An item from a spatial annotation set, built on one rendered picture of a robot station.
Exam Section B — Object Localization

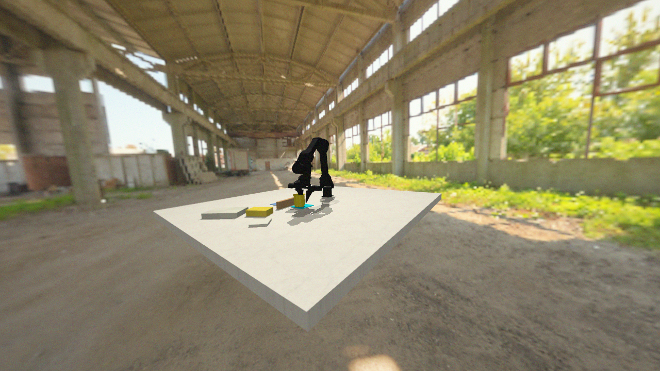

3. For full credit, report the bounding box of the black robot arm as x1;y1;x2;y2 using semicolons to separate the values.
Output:
292;137;334;197

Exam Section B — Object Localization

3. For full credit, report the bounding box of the yellow cup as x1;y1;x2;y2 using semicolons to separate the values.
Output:
293;194;305;207

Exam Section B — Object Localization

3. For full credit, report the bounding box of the brown wooden plank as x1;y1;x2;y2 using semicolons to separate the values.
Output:
276;197;294;209

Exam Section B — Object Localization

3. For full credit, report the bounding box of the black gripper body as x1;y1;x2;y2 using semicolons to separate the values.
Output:
288;174;322;191

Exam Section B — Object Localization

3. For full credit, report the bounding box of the yellow rectangular block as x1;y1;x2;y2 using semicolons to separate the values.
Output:
246;207;273;217

